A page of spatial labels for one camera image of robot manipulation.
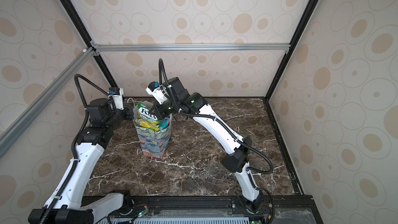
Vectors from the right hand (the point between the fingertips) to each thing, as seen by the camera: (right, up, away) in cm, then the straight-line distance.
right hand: (157, 108), depth 69 cm
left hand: (-10, +3, +2) cm, 11 cm away
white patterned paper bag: (-4, -18, +9) cm, 20 cm away
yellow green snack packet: (-5, -5, 0) cm, 8 cm away
